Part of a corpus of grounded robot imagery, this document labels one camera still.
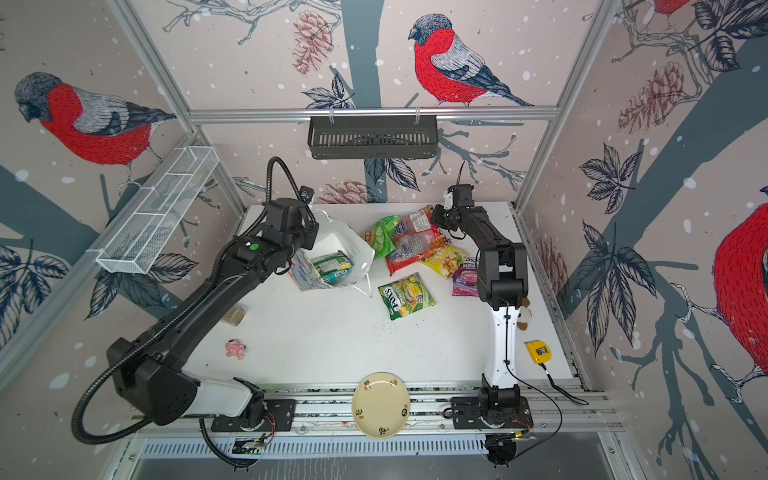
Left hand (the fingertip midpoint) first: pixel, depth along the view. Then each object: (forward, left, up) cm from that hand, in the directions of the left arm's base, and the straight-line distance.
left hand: (302, 218), depth 77 cm
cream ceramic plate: (-38, -21, -30) cm, 53 cm away
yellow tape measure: (-26, -65, -28) cm, 75 cm away
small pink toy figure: (-24, +21, -29) cm, 43 cm away
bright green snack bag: (+7, -20, -17) cm, 27 cm away
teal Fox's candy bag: (-2, -5, -22) cm, 22 cm away
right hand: (+19, -38, -21) cm, 48 cm away
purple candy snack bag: (-3, -48, -27) cm, 55 cm away
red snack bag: (+12, -32, -24) cm, 42 cm away
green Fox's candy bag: (-9, -28, -27) cm, 40 cm away
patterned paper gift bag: (+12, -3, -23) cm, 26 cm away
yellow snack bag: (+4, -42, -26) cm, 50 cm away
